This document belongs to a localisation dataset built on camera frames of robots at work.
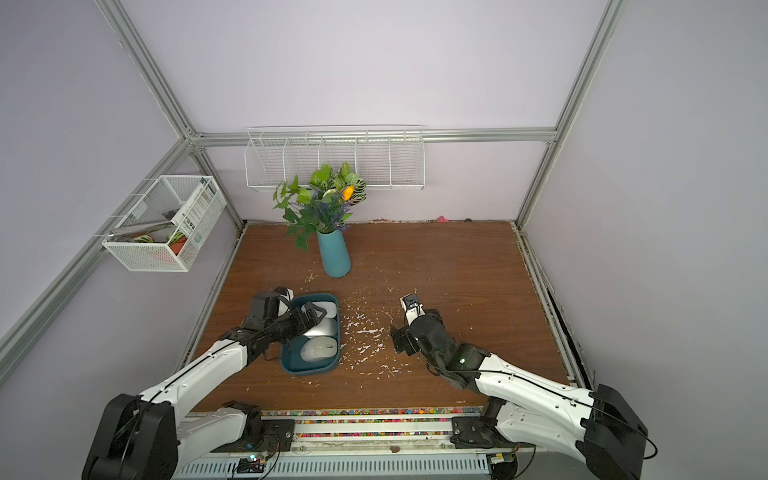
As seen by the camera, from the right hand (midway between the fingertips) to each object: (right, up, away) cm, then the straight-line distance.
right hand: (406, 317), depth 80 cm
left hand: (-26, -2, +5) cm, 26 cm away
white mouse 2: (-23, -5, +7) cm, 25 cm away
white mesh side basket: (-61, +24, -5) cm, 66 cm away
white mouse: (-24, 0, +12) cm, 27 cm away
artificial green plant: (-23, +30, -1) cm, 38 cm away
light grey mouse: (-25, -10, +4) cm, 28 cm away
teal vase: (-23, +17, +16) cm, 33 cm away
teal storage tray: (-33, -14, +5) cm, 36 cm away
